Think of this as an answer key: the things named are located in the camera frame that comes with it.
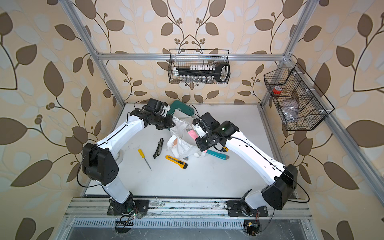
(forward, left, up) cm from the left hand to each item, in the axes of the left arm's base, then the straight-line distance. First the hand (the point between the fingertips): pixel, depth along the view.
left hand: (173, 122), depth 85 cm
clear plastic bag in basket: (-3, -60, +13) cm, 62 cm away
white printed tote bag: (-11, -5, -6) cm, 13 cm away
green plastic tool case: (+26, -1, -15) cm, 30 cm away
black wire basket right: (0, -66, +15) cm, 67 cm away
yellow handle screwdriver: (-12, +20, -20) cm, 30 cm away
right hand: (-14, -16, 0) cm, 21 cm away
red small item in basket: (+16, -61, +11) cm, 64 cm away
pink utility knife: (-11, -12, +3) cm, 16 cm away
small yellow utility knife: (-6, -33, -20) cm, 39 cm away
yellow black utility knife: (-16, -3, -19) cm, 25 cm away
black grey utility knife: (-6, +11, -20) cm, 24 cm away
